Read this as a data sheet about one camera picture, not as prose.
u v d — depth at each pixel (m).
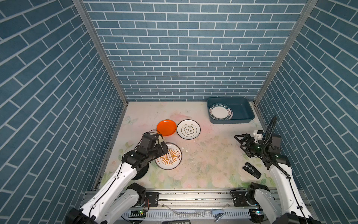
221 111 1.13
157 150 0.70
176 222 0.66
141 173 0.81
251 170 0.82
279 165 0.50
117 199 0.46
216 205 0.74
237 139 0.75
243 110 1.16
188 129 1.02
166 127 1.02
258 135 0.74
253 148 0.69
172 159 0.88
